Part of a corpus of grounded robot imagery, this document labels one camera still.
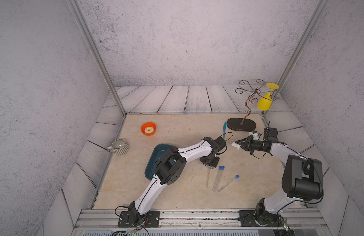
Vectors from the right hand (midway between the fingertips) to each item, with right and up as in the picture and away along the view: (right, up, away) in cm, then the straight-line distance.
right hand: (237, 141), depth 88 cm
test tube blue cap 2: (-12, -21, -1) cm, 24 cm away
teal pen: (-2, +7, +23) cm, 24 cm away
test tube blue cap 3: (-1, -21, -1) cm, 21 cm away
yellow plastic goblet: (+20, +24, +8) cm, 32 cm away
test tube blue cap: (-17, -21, -1) cm, 27 cm away
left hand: (-13, -17, +3) cm, 22 cm away
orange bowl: (-57, +7, +19) cm, 61 cm away
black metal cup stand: (+15, +10, +22) cm, 28 cm away
